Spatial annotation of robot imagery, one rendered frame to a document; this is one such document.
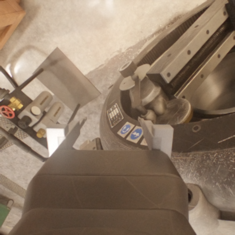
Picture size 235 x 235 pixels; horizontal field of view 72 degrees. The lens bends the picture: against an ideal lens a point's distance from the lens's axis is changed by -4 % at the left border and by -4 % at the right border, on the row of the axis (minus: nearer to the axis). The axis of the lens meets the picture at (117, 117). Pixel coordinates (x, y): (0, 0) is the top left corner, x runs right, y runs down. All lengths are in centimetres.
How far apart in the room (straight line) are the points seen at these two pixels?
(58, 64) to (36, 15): 30
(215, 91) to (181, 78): 27
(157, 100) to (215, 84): 33
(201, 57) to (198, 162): 35
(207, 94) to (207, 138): 45
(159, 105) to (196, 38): 19
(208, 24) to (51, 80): 106
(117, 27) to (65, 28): 31
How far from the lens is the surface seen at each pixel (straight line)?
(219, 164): 21
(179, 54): 42
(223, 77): 68
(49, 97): 103
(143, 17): 104
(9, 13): 108
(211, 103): 69
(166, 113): 38
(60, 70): 123
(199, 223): 22
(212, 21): 51
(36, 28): 122
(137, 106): 35
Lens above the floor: 104
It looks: 51 degrees down
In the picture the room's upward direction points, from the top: 169 degrees counter-clockwise
